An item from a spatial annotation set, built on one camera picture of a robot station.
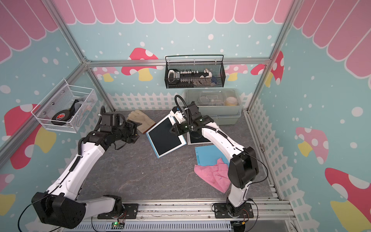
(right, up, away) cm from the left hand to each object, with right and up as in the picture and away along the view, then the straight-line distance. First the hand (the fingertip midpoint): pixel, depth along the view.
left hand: (142, 129), depth 78 cm
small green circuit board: (-12, -49, -5) cm, 50 cm away
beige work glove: (-14, +8, +37) cm, 41 cm away
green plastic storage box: (+50, +16, +24) cm, 58 cm away
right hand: (+15, -1, +2) cm, 15 cm away
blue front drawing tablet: (+39, -19, +21) cm, 48 cm away
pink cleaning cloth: (+42, -27, +6) cm, 50 cm away
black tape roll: (-36, +7, -8) cm, 37 cm away
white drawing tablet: (+28, -4, -7) cm, 29 cm away
